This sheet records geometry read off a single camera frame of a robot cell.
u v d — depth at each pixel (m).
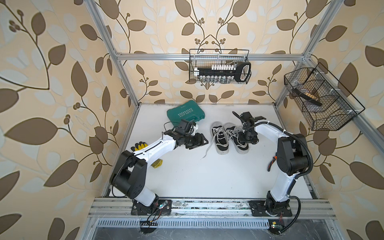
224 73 0.85
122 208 0.76
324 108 0.74
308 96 0.74
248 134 0.80
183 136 0.70
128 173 0.46
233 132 0.97
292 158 0.50
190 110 1.11
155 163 0.89
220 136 0.96
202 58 0.91
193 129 0.80
